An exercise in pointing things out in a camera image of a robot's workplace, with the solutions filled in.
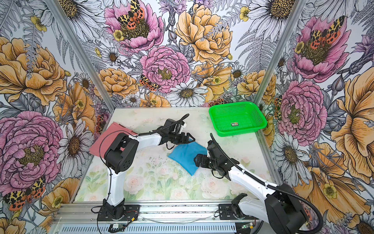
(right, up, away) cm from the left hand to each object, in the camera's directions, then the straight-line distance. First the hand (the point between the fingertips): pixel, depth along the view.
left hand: (189, 143), depth 96 cm
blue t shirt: (-3, -7, -4) cm, 9 cm away
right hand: (+6, -11, -12) cm, 17 cm away
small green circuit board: (+27, -37, -24) cm, 51 cm away
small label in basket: (+34, +12, +16) cm, 39 cm away
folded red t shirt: (-53, +10, +9) cm, 55 cm away
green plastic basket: (+35, +16, +15) cm, 41 cm away
